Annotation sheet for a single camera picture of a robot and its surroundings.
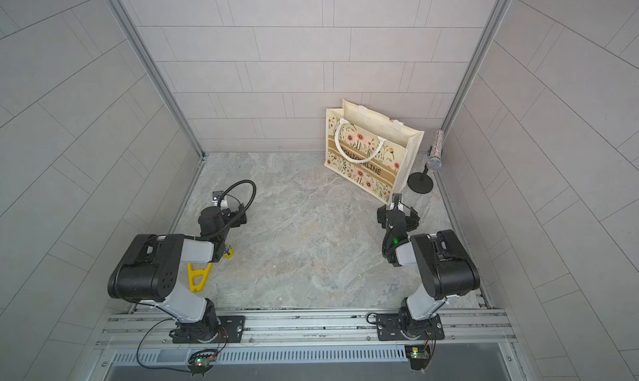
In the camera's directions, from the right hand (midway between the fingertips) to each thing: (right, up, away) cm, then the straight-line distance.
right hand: (398, 203), depth 94 cm
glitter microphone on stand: (+13, +8, +10) cm, 18 cm away
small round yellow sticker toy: (-60, -15, -12) cm, 63 cm away
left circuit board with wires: (-60, -37, -30) cm, 77 cm away
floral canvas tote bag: (-11, +20, -4) cm, 23 cm away
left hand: (-63, +1, 0) cm, 63 cm away
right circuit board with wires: (-1, -39, -26) cm, 47 cm away
